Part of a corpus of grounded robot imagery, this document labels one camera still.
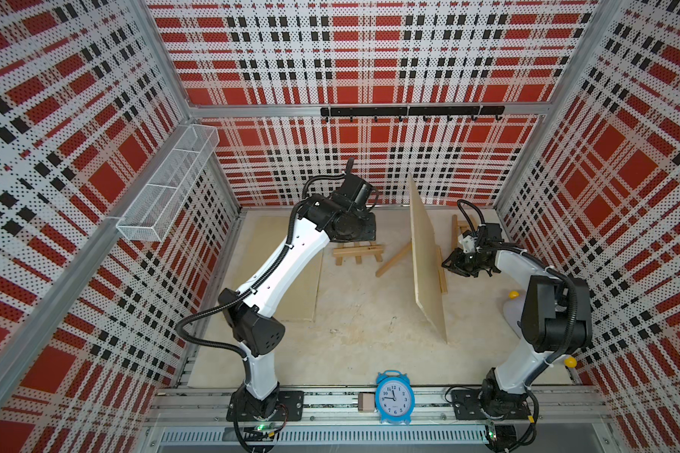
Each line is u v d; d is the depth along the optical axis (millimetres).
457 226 1126
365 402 735
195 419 712
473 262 804
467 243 889
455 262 841
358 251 1035
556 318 479
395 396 734
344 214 520
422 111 893
